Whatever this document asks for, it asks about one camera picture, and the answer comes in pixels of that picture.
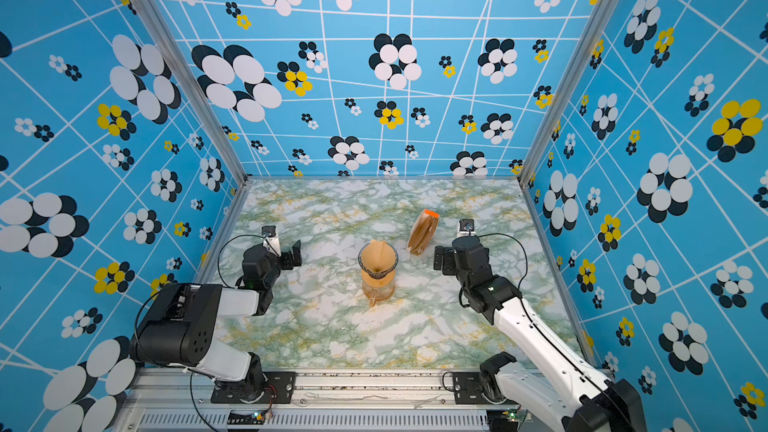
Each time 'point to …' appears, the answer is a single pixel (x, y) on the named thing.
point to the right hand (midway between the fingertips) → (457, 248)
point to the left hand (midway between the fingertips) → (285, 240)
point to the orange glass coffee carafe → (378, 289)
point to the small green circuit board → (245, 417)
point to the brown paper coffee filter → (378, 256)
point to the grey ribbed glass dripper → (373, 273)
